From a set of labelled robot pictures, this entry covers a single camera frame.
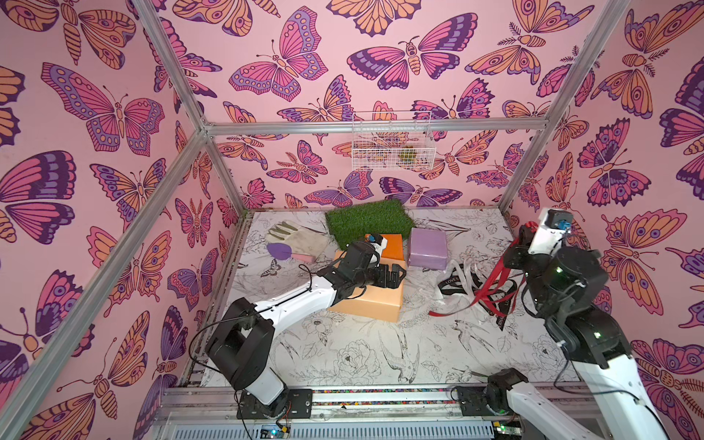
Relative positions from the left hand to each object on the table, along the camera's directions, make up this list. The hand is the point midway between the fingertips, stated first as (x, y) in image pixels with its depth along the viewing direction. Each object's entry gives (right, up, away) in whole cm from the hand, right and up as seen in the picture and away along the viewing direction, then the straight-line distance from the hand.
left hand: (397, 270), depth 82 cm
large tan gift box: (-6, -9, -3) cm, 11 cm away
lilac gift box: (+14, +6, +16) cm, 22 cm away
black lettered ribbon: (+34, -11, +9) cm, 37 cm away
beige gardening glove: (-35, +8, +27) cm, 45 cm away
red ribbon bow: (+25, 0, -11) cm, 27 cm away
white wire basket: (+1, +43, +13) cm, 45 cm away
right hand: (+25, +12, -22) cm, 36 cm away
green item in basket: (+5, +38, +10) cm, 39 cm away
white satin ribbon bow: (+23, -7, +13) cm, 27 cm away
